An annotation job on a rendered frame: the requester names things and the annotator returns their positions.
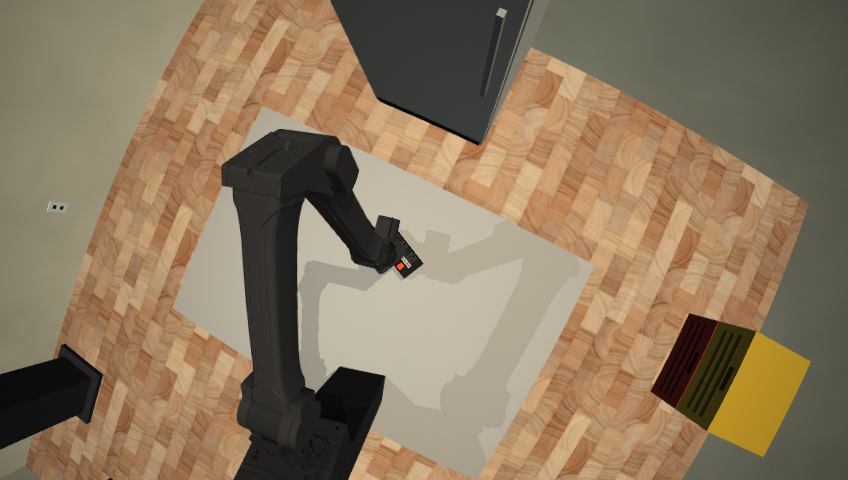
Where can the black power strip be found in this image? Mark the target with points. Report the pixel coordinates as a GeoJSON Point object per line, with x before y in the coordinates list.
{"type": "Point", "coordinates": [410, 262]}

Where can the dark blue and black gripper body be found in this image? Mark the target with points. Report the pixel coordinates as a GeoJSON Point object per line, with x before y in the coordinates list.
{"type": "Point", "coordinates": [399, 252]}

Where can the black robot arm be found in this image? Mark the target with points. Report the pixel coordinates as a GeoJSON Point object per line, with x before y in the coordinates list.
{"type": "Point", "coordinates": [269, 203]}

